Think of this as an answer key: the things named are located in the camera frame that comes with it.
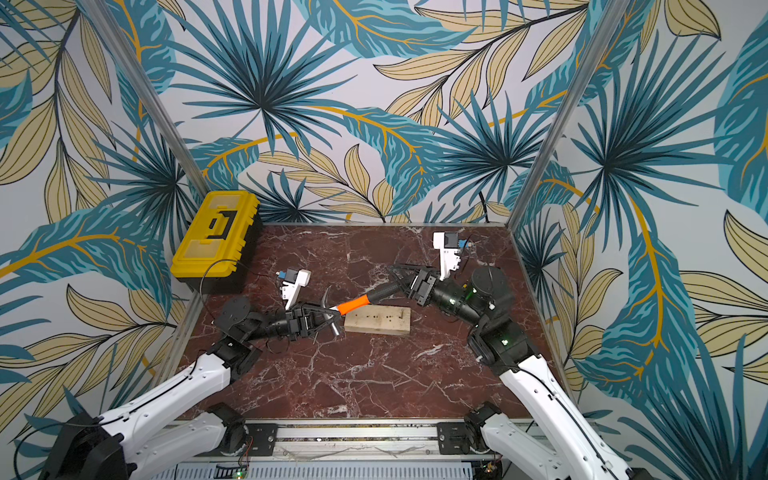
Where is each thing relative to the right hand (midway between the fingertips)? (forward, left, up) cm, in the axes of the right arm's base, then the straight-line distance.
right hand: (391, 270), depth 59 cm
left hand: (-5, +11, -10) cm, 16 cm away
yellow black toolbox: (+27, +51, -20) cm, 61 cm away
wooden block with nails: (+7, +3, -34) cm, 35 cm away
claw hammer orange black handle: (-3, +4, -5) cm, 7 cm away
